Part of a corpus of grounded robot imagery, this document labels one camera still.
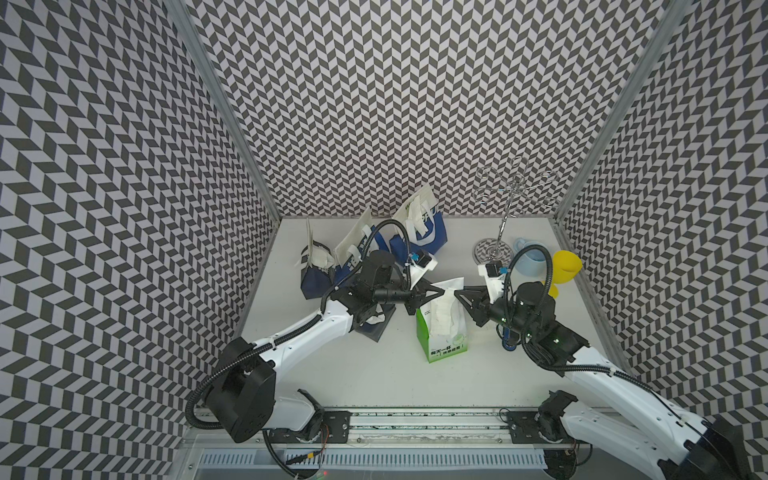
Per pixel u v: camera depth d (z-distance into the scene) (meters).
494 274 0.63
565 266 0.89
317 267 0.87
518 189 0.82
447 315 0.75
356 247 0.87
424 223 0.96
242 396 0.41
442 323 0.74
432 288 0.72
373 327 0.80
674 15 0.67
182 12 0.71
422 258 0.63
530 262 0.98
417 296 0.65
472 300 0.72
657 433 0.43
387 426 0.75
